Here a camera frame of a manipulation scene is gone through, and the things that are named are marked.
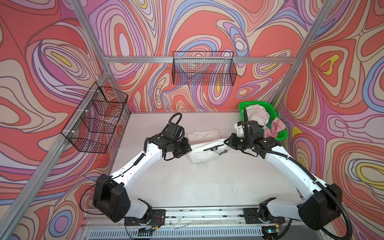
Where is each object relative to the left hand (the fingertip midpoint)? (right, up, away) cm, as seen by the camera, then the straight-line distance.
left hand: (195, 148), depth 78 cm
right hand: (+17, +2, +1) cm, 17 cm away
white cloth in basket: (+45, +21, +27) cm, 57 cm away
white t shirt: (+4, -2, 0) cm, 5 cm away
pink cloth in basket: (+56, +12, +22) cm, 62 cm away
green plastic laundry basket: (+59, +6, +20) cm, 62 cm away
